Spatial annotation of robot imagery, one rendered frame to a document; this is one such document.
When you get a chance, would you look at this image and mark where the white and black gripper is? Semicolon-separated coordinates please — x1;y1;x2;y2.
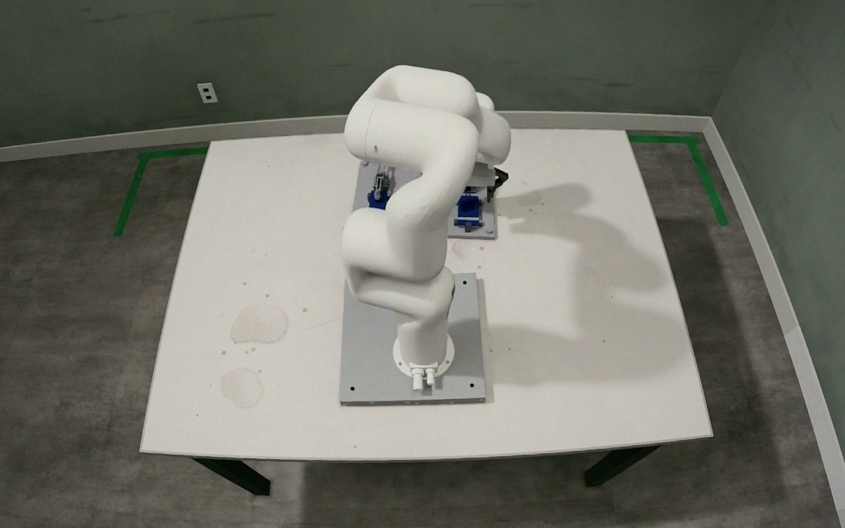
486;164;508;203

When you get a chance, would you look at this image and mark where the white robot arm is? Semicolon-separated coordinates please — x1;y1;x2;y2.
340;65;511;392

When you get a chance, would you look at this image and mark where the grey toggle clamp with red handle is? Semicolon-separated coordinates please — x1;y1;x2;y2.
373;164;389;202

